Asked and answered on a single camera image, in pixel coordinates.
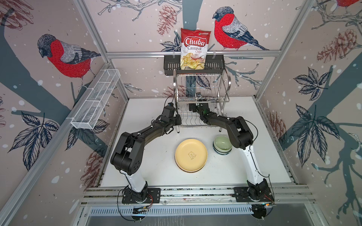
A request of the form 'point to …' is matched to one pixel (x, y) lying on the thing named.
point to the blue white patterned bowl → (222, 153)
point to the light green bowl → (222, 144)
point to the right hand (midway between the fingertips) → (193, 103)
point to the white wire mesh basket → (92, 105)
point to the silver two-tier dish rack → (211, 90)
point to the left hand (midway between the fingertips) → (179, 117)
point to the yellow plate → (191, 155)
